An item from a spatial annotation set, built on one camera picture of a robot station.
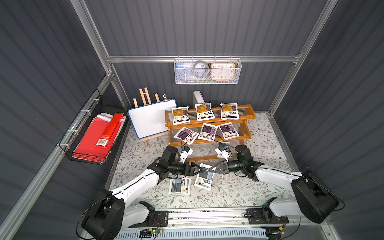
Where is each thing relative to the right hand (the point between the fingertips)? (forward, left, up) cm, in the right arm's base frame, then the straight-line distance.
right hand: (211, 173), depth 76 cm
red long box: (+14, +50, +17) cm, 55 cm away
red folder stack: (+5, +59, +14) cm, 61 cm away
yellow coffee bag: (+24, +16, +17) cm, 34 cm away
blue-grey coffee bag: (-2, +3, -2) cm, 4 cm away
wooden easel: (+39, +36, +18) cm, 56 cm away
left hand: (+1, +7, 0) cm, 7 cm away
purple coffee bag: (+22, +14, +4) cm, 26 cm away
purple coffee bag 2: (+24, +1, +3) cm, 24 cm away
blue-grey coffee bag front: (-3, +17, -11) cm, 21 cm away
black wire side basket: (+27, +60, +23) cm, 70 cm away
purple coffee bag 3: (+25, -11, +3) cm, 28 cm away
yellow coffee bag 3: (+27, -10, +18) cm, 34 cm away
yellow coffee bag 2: (+27, +4, +18) cm, 32 cm away
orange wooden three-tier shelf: (+32, -22, 0) cm, 38 cm away
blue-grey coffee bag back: (+9, -5, +6) cm, 13 cm away
